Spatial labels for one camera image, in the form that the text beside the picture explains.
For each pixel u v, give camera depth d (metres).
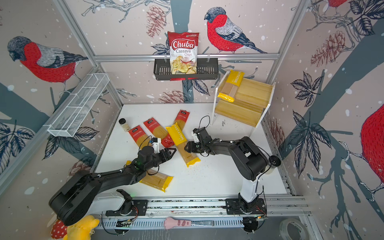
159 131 1.02
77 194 0.43
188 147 0.86
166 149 0.78
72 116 0.74
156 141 0.81
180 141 0.95
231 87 0.80
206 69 0.95
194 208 0.75
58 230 0.63
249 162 0.49
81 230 0.62
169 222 0.67
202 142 0.75
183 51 0.85
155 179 0.81
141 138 0.98
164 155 0.76
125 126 1.01
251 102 0.77
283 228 0.66
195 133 0.89
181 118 1.10
